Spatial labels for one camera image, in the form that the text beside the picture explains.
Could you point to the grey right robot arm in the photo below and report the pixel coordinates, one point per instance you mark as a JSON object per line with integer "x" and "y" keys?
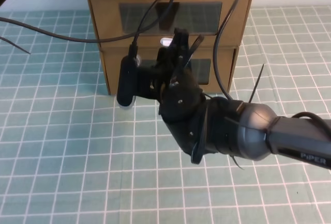
{"x": 254, "y": 131}

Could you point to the white plastic drawer handle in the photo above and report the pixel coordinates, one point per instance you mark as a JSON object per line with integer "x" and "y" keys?
{"x": 165, "y": 41}

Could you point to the black zip tie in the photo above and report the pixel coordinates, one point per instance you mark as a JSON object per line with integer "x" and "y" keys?
{"x": 256, "y": 84}

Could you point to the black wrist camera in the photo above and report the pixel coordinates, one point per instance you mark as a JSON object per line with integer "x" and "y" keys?
{"x": 127, "y": 83}

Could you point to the cardboard shoebox drawer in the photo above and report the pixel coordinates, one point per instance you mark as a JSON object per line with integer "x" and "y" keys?
{"x": 201, "y": 62}
{"x": 114, "y": 18}

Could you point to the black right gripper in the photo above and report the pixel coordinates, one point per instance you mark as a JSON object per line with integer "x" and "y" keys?
{"x": 182, "y": 102}

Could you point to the brown cardboard shoebox cabinet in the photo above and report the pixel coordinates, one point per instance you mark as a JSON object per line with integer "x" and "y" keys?
{"x": 229, "y": 35}

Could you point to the cyan checkered tablecloth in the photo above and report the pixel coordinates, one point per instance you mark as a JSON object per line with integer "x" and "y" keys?
{"x": 69, "y": 154}

